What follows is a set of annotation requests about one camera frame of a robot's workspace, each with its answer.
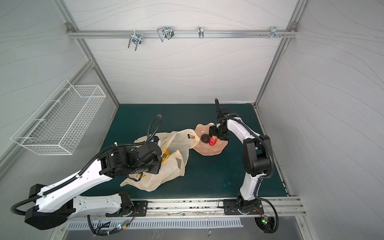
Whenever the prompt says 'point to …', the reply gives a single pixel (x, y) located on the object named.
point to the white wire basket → (58, 126)
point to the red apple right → (213, 140)
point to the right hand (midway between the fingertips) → (215, 136)
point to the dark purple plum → (205, 138)
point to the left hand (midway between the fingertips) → (158, 165)
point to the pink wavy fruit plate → (205, 148)
